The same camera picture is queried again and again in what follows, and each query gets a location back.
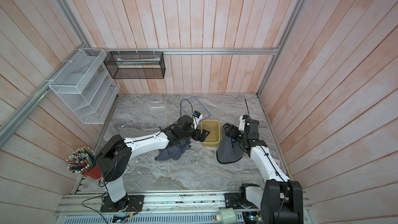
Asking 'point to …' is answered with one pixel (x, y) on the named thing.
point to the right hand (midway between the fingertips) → (230, 128)
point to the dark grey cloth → (173, 152)
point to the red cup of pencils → (83, 160)
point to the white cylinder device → (227, 215)
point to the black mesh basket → (136, 65)
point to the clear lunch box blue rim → (154, 115)
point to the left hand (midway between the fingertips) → (203, 131)
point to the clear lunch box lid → (197, 106)
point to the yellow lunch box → (213, 126)
